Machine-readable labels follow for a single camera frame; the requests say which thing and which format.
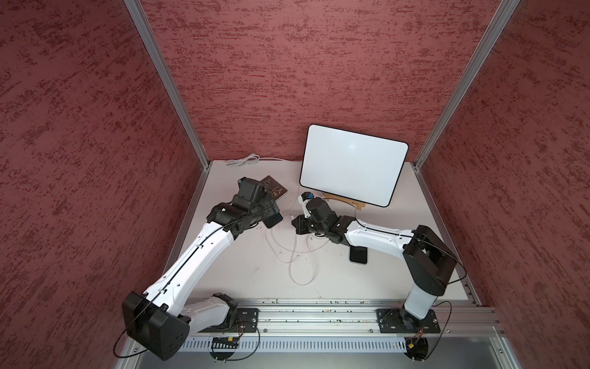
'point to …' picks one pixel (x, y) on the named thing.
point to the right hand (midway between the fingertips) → (293, 225)
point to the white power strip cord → (251, 157)
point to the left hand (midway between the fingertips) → (266, 211)
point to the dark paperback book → (278, 190)
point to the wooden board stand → (359, 205)
